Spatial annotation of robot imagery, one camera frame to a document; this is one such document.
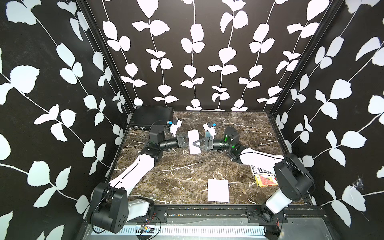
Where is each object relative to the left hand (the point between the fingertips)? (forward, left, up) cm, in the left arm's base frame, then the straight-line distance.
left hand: (194, 138), depth 74 cm
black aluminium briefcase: (+40, +40, -27) cm, 62 cm away
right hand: (-3, 0, -1) cm, 4 cm away
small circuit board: (-35, +24, -25) cm, 50 cm away
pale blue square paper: (0, 0, +1) cm, 1 cm away
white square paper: (-19, -13, -26) cm, 34 cm away
